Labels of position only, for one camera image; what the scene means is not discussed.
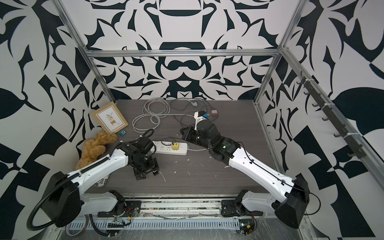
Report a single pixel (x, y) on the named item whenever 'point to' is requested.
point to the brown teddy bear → (93, 148)
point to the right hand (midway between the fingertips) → (178, 128)
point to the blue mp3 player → (123, 133)
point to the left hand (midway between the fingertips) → (154, 169)
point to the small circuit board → (246, 226)
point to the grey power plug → (194, 104)
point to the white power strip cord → (153, 110)
